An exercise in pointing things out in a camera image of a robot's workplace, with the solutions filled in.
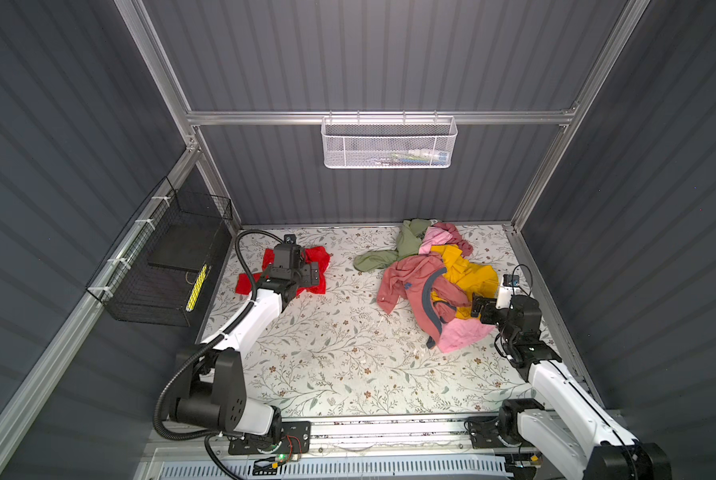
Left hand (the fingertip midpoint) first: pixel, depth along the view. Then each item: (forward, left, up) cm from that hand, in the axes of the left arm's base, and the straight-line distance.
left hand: (296, 267), depth 89 cm
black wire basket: (-8, +32, +11) cm, 35 cm away
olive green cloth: (+15, -37, -6) cm, 41 cm away
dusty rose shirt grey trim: (-3, -37, -4) cm, 37 cm away
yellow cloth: (-2, -59, -8) cm, 59 cm away
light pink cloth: (-18, -48, -15) cm, 53 cm away
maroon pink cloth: (+15, -58, -10) cm, 61 cm away
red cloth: (+12, -5, -9) cm, 16 cm away
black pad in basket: (0, +28, +12) cm, 30 cm away
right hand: (-13, -58, -1) cm, 59 cm away
